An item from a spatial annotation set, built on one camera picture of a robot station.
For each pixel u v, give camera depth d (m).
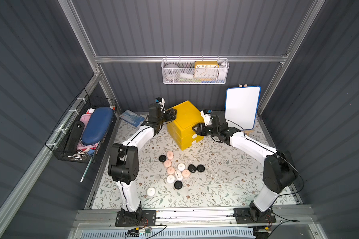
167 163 0.91
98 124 0.67
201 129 0.77
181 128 0.83
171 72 0.83
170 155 0.95
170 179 0.85
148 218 0.74
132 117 1.16
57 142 0.61
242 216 0.73
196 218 0.75
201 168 0.90
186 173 0.87
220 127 0.68
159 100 0.83
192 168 0.89
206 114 0.78
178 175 0.86
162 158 0.94
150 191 0.81
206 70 0.89
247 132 1.01
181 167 0.90
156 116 0.74
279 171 0.47
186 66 0.91
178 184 0.83
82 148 0.66
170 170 0.89
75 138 0.63
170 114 0.83
